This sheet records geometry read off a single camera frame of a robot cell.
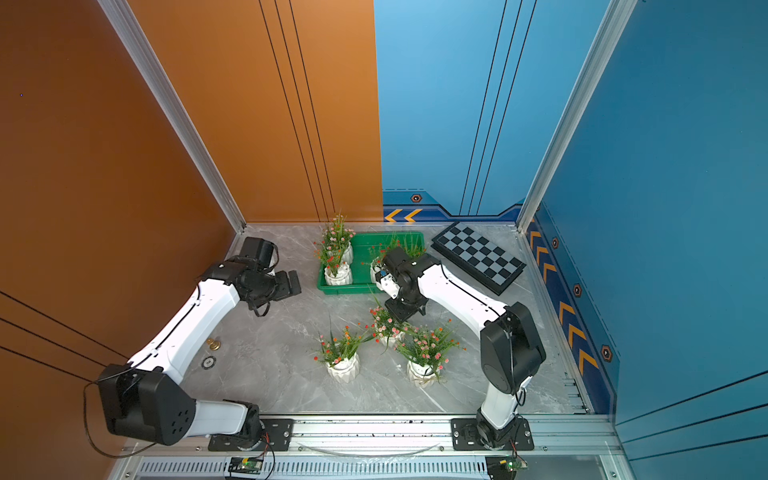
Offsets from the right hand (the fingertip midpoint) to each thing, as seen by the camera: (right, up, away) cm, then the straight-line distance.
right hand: (400, 313), depth 85 cm
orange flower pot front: (-16, -9, -7) cm, 20 cm away
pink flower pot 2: (+6, -7, -12) cm, 15 cm away
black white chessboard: (+29, +16, +21) cm, 39 cm away
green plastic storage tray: (-12, +19, +28) cm, 36 cm away
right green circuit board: (+24, -33, -15) cm, 44 cm away
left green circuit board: (-37, -34, -13) cm, 52 cm away
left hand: (-31, +8, -1) cm, 32 cm away
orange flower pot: (+6, +20, +27) cm, 34 cm away
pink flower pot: (-20, +22, +12) cm, 33 cm away
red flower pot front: (-4, -2, -10) cm, 11 cm away
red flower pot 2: (-7, +16, +12) cm, 22 cm away
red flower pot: (-20, +11, +12) cm, 26 cm away
